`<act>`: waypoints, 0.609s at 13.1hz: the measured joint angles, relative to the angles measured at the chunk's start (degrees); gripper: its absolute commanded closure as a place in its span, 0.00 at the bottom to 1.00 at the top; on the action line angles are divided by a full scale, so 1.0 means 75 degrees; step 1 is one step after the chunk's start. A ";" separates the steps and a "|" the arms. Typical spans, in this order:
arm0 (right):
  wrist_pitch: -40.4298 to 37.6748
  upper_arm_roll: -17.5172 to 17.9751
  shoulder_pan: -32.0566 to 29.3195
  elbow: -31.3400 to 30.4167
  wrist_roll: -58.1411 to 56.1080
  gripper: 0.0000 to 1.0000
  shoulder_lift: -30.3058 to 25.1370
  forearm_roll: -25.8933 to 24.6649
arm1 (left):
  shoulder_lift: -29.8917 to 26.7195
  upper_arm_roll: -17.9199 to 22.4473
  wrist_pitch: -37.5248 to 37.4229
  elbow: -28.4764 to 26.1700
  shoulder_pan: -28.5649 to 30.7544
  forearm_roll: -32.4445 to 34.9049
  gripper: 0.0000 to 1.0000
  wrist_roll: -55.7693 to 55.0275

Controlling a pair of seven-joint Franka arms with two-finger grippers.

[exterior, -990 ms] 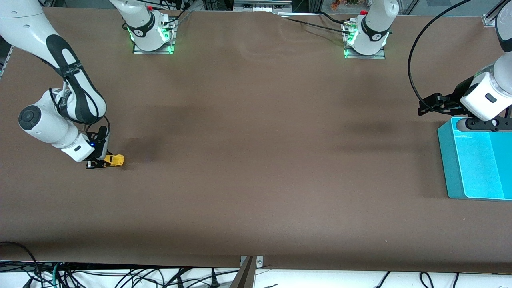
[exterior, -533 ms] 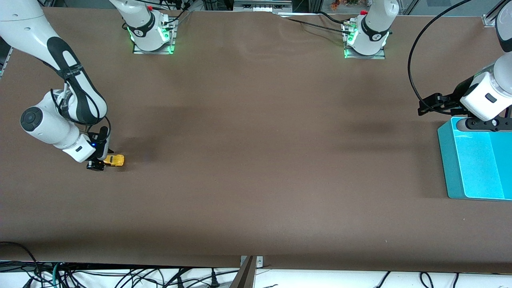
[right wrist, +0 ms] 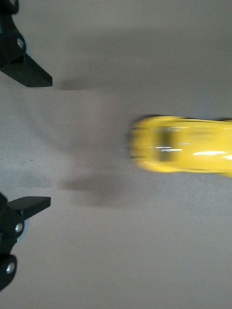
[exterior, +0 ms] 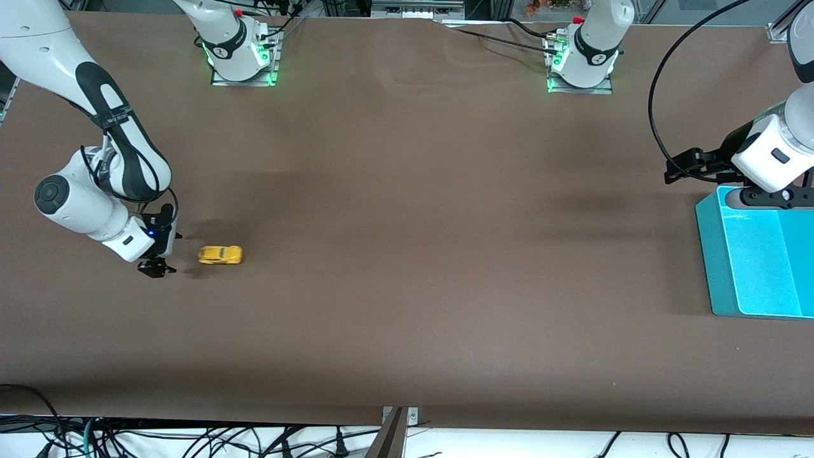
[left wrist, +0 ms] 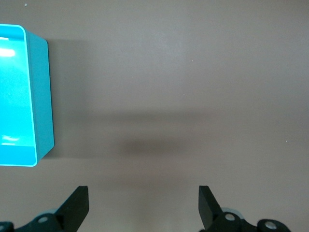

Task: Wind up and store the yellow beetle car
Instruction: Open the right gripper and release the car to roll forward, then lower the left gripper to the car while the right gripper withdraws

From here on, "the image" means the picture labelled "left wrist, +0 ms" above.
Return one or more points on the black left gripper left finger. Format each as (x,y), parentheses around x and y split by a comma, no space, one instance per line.
(70,212)

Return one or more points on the teal plastic storage bin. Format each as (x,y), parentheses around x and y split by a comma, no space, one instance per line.
(14,96)

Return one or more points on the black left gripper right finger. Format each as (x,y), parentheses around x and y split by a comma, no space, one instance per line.
(212,215)

